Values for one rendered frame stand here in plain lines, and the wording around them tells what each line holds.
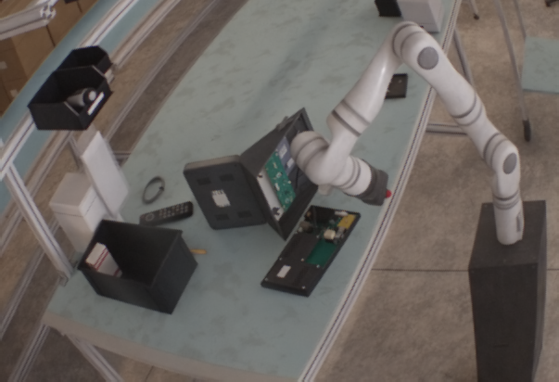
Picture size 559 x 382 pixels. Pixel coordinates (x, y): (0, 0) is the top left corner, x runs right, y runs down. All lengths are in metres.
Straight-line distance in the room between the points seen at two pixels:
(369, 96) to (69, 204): 0.97
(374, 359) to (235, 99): 1.08
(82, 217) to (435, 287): 1.52
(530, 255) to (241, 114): 1.08
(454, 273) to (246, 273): 1.31
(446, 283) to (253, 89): 1.10
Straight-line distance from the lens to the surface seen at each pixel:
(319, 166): 1.62
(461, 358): 2.89
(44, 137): 3.27
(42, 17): 1.56
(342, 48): 2.68
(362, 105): 1.61
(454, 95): 1.68
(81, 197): 2.21
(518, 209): 2.01
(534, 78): 3.57
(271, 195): 2.05
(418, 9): 2.61
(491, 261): 2.06
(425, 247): 3.33
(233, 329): 1.94
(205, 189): 2.11
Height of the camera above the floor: 2.40
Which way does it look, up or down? 38 degrees down
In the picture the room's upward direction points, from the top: 23 degrees counter-clockwise
